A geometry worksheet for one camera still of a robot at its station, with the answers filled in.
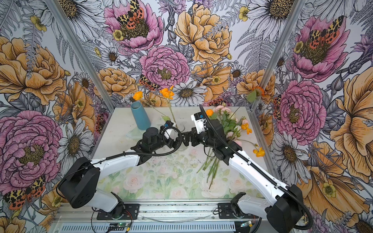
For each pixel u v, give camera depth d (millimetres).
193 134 635
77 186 435
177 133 659
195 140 658
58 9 720
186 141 643
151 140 651
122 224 713
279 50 875
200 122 643
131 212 741
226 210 743
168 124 707
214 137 559
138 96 781
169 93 761
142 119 1018
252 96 1082
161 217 731
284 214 377
